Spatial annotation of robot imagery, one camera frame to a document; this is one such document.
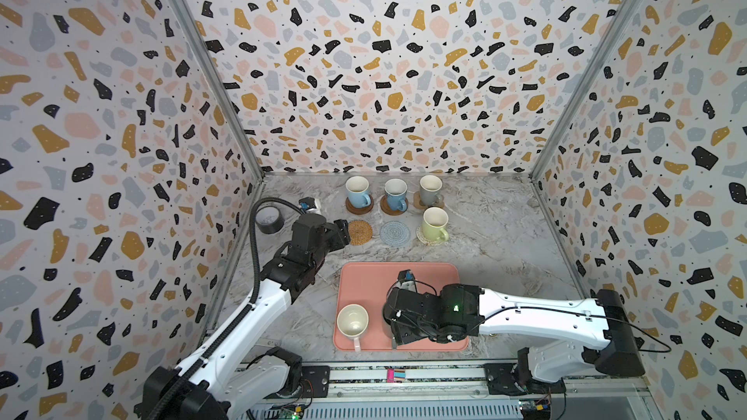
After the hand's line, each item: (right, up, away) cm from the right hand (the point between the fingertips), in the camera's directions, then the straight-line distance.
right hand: (397, 328), depth 68 cm
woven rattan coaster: (-13, +19, +35) cm, 42 cm away
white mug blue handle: (-14, +33, +36) cm, 50 cm away
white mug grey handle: (+13, +35, +40) cm, 55 cm away
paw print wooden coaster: (+9, +29, +44) cm, 54 cm away
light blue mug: (0, +34, +40) cm, 52 cm away
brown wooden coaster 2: (-4, +28, +42) cm, 51 cm away
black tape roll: (-46, +23, +38) cm, 64 cm away
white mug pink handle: (-12, -4, +13) cm, 18 cm away
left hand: (-15, +25, +10) cm, 30 cm away
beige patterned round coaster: (+11, +16, +32) cm, 38 cm away
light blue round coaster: (0, +18, +35) cm, 40 cm away
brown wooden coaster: (-14, +26, +41) cm, 51 cm away
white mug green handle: (+13, +23, +31) cm, 41 cm away
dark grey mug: (-1, 0, -6) cm, 7 cm away
